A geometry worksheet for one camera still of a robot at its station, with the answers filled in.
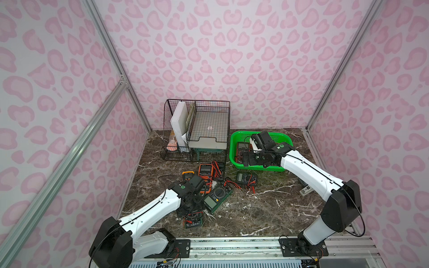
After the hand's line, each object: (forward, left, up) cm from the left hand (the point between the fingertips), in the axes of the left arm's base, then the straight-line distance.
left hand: (197, 207), depth 81 cm
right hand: (+20, -25, +12) cm, 34 cm away
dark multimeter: (+37, -25, -1) cm, 45 cm away
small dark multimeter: (+16, -25, -1) cm, 30 cm away
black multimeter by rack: (+20, -10, -1) cm, 23 cm away
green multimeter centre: (+6, -9, -2) cm, 11 cm away
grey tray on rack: (+45, -5, +7) cm, 45 cm away
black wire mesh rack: (+36, +20, -1) cm, 41 cm away
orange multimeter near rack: (+21, -3, -2) cm, 21 cm away
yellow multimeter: (+19, +7, -3) cm, 21 cm away
